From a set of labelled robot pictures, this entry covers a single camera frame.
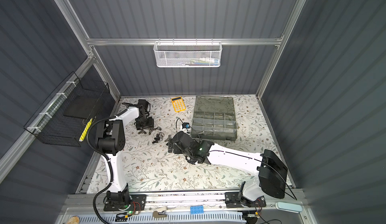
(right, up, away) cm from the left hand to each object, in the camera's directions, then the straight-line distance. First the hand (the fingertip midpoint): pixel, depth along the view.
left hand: (148, 127), depth 102 cm
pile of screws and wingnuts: (+9, -5, -6) cm, 12 cm away
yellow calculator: (+19, +17, +13) cm, 29 cm away
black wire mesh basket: (-31, +7, -30) cm, 43 cm away
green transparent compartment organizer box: (+46, +6, +1) cm, 46 cm away
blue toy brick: (+33, -36, -31) cm, 58 cm away
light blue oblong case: (+77, -34, -32) cm, 90 cm away
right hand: (+22, -6, -25) cm, 34 cm away
